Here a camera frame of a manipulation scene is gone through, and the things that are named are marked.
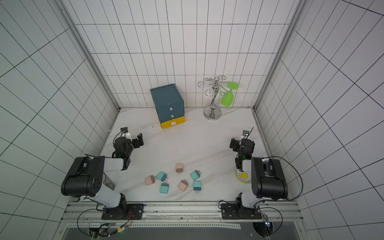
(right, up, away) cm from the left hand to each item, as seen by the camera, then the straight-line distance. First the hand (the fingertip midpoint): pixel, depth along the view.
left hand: (134, 136), depth 96 cm
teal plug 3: (+40, -21, -12) cm, 46 cm away
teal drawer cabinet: (+23, +21, -3) cm, 31 cm away
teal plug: (+20, -21, -12) cm, 32 cm away
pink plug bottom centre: (+33, -25, -15) cm, 44 cm away
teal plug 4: (+41, -25, -16) cm, 50 cm away
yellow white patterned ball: (+68, -22, -12) cm, 73 cm away
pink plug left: (+14, -23, -14) cm, 30 cm away
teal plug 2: (+23, -26, -16) cm, 38 cm away
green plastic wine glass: (+63, +26, +7) cm, 69 cm away
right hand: (+67, 0, -1) cm, 67 cm away
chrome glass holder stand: (+54, +17, +21) cm, 61 cm away
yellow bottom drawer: (+18, +8, +8) cm, 21 cm away
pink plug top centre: (+30, -17, -10) cm, 36 cm away
